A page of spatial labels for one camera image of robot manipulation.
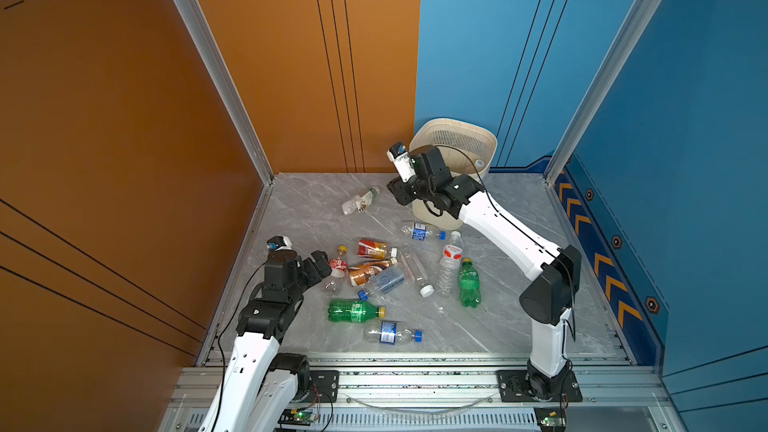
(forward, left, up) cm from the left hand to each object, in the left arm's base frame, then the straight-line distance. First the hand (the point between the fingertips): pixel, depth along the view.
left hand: (314, 258), depth 79 cm
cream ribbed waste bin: (+40, -46, +6) cm, 61 cm away
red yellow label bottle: (+9, -16, -11) cm, 21 cm away
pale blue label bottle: (-1, -19, -12) cm, 23 cm away
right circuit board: (-33, -60, -18) cm, 70 cm away
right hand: (+18, -21, +11) cm, 30 cm away
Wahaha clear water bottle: (+5, -38, -13) cm, 41 cm away
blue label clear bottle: (+16, -30, -10) cm, 35 cm away
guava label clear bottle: (+3, -29, -14) cm, 32 cm away
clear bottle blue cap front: (-15, -21, -11) cm, 28 cm away
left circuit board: (-33, 0, -17) cm, 37 cm away
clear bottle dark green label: (+32, -48, +5) cm, 58 cm away
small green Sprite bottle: (-1, -44, -12) cm, 45 cm away
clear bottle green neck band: (+25, -10, -6) cm, 28 cm away
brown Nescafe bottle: (0, -11, -11) cm, 16 cm away
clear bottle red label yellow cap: (+3, -4, -11) cm, 12 cm away
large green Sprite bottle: (-10, -11, -11) cm, 18 cm away
